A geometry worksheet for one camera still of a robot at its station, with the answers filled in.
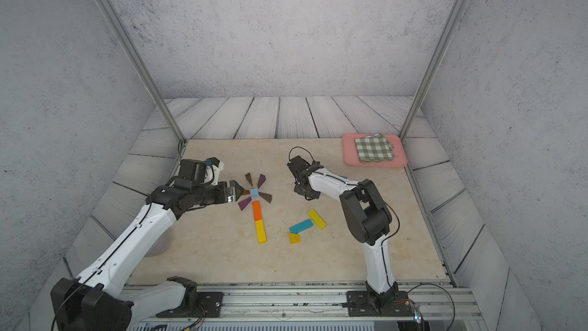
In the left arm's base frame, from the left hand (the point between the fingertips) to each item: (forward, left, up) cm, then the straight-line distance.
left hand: (238, 191), depth 79 cm
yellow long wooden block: (-6, -6, -19) cm, 21 cm away
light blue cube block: (+10, -2, -16) cm, 19 cm away
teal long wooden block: (-4, -22, -20) cm, 30 cm away
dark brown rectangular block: (+19, +2, -18) cm, 26 cm away
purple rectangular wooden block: (+6, +2, -18) cm, 19 cm away
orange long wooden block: (+4, -3, -20) cm, 21 cm away
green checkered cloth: (+35, -59, -17) cm, 70 cm away
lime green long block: (-2, -28, -18) cm, 33 cm away
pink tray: (+32, -47, -19) cm, 60 cm away
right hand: (+10, -24, -16) cm, 30 cm away
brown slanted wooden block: (+9, -7, -19) cm, 22 cm away
